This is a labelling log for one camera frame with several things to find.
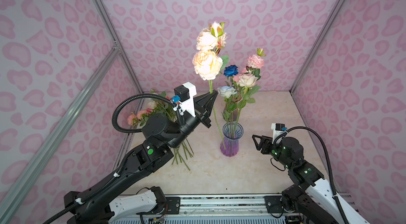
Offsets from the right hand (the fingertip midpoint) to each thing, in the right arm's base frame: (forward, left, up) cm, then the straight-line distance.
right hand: (256, 136), depth 75 cm
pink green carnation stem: (+22, +67, -15) cm, 72 cm away
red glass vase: (+7, +13, +12) cm, 19 cm away
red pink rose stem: (+1, +39, -19) cm, 44 cm away
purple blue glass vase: (+1, +12, -12) cm, 17 cm away
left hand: (-4, +20, +34) cm, 40 cm away
